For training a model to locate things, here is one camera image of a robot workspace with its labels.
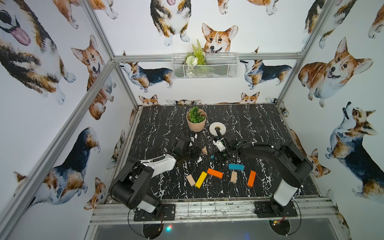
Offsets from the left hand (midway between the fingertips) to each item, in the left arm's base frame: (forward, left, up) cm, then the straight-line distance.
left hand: (200, 146), depth 91 cm
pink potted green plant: (+16, +2, +8) cm, 18 cm away
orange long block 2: (-18, -29, -5) cm, 34 cm away
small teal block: (-5, -7, -4) cm, 10 cm away
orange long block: (-15, -8, -5) cm, 17 cm away
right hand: (-5, -9, -4) cm, 11 cm away
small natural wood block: (-18, +5, -6) cm, 20 cm away
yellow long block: (-18, 0, -6) cm, 19 cm away
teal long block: (-11, -21, -5) cm, 24 cm away
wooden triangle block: (-1, -3, -3) cm, 4 cm away
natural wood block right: (-16, -19, -6) cm, 25 cm away
